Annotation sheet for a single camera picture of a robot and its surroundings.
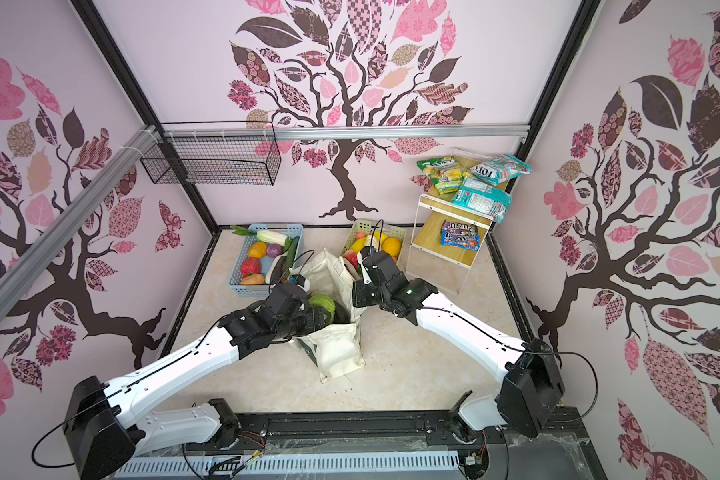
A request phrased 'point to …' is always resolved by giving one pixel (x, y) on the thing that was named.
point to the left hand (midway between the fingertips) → (320, 321)
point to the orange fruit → (392, 246)
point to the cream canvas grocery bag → (336, 349)
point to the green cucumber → (291, 255)
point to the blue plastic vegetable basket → (287, 229)
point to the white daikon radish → (271, 268)
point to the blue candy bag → (460, 235)
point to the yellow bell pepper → (257, 250)
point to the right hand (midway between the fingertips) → (354, 284)
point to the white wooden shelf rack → (431, 211)
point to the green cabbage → (322, 300)
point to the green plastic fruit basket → (365, 226)
